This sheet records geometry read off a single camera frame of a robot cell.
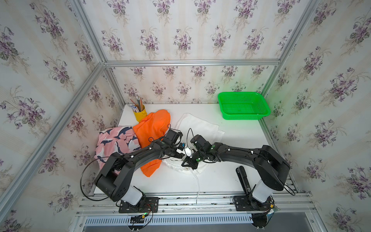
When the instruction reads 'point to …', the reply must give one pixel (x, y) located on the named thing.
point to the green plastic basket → (248, 106)
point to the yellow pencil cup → (139, 116)
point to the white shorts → (188, 126)
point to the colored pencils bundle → (139, 107)
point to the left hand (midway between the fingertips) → (183, 152)
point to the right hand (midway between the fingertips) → (185, 163)
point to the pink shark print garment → (121, 139)
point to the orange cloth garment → (151, 127)
